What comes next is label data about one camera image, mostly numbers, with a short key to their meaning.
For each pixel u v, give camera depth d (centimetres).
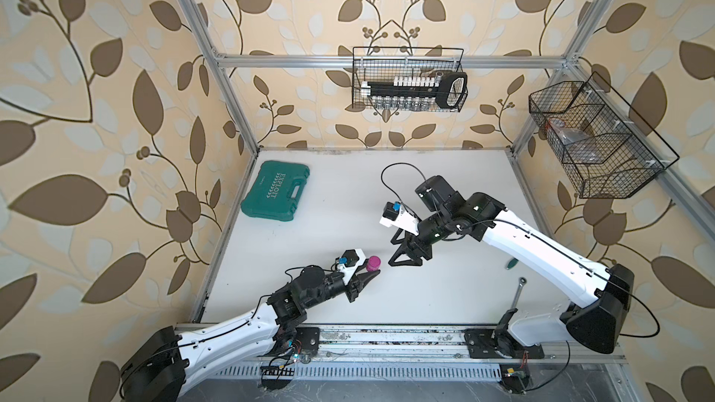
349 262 63
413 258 61
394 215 60
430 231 60
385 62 91
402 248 60
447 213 55
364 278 68
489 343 72
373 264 71
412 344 75
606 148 73
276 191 102
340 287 66
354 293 66
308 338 75
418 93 85
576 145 70
